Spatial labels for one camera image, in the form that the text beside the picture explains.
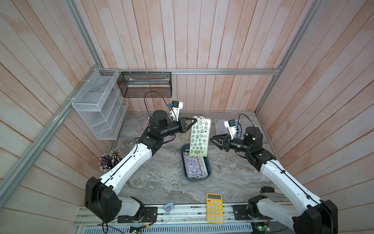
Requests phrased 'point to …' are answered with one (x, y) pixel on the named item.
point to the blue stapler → (168, 206)
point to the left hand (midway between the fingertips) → (196, 123)
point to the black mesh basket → (145, 84)
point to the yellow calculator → (215, 208)
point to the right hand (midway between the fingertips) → (211, 138)
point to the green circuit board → (259, 227)
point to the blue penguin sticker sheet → (239, 132)
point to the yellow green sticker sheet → (186, 136)
